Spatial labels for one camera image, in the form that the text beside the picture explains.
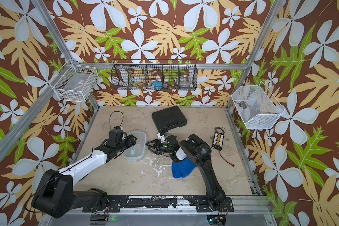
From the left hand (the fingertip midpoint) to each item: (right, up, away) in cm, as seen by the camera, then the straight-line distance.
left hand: (134, 137), depth 89 cm
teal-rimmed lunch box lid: (+2, -9, +3) cm, 10 cm away
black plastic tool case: (+22, +12, +17) cm, 31 cm away
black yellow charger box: (+57, -3, +9) cm, 58 cm away
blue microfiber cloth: (+31, -19, -4) cm, 36 cm away
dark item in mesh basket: (+69, +21, -3) cm, 72 cm away
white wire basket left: (-35, +34, -3) cm, 49 cm away
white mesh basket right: (+76, +19, -5) cm, 79 cm away
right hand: (+8, -6, +2) cm, 10 cm away
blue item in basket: (+14, +35, +6) cm, 39 cm away
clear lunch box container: (+2, -9, +3) cm, 10 cm away
